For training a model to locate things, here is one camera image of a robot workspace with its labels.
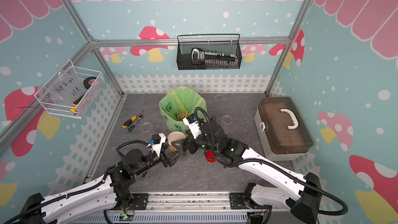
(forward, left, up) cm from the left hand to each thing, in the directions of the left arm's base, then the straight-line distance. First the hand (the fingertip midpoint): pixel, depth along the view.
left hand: (179, 147), depth 70 cm
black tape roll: (+29, +49, +12) cm, 59 cm away
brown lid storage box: (+14, -55, -8) cm, 57 cm away
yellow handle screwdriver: (+29, +37, -20) cm, 51 cm away
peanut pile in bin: (+26, +2, -10) cm, 28 cm away
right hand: (+1, -1, +7) cm, 7 cm away
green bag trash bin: (+29, +4, -2) cm, 29 cm away
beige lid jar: (-1, +4, +1) cm, 4 cm away
